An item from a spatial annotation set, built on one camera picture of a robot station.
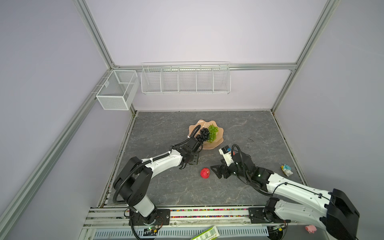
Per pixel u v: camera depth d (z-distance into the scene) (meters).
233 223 0.73
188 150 0.69
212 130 1.02
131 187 0.44
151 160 0.49
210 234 0.66
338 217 0.40
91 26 0.75
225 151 0.69
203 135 0.99
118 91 0.94
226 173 0.70
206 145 0.98
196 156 0.81
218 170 0.69
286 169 0.87
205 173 0.84
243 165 0.58
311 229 0.68
